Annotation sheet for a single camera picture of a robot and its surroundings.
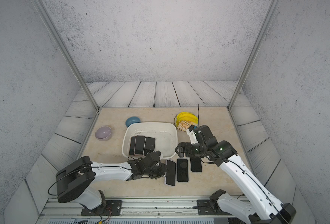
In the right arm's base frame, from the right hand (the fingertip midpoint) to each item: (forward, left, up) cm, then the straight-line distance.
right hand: (183, 150), depth 70 cm
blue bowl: (+36, +37, -18) cm, 55 cm away
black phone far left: (+14, +33, -20) cm, 41 cm away
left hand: (-7, +6, -17) cm, 19 cm away
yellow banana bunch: (+38, -5, -17) cm, 42 cm away
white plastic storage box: (+25, +11, -23) cm, 36 cm away
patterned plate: (+33, -3, -22) cm, 39 cm away
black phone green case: (+2, -9, -22) cm, 24 cm away
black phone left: (+14, +28, -20) cm, 38 cm away
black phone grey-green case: (-2, 0, -21) cm, 21 cm away
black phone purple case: (+14, +21, -21) cm, 33 cm away
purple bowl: (+23, +56, -19) cm, 63 cm away
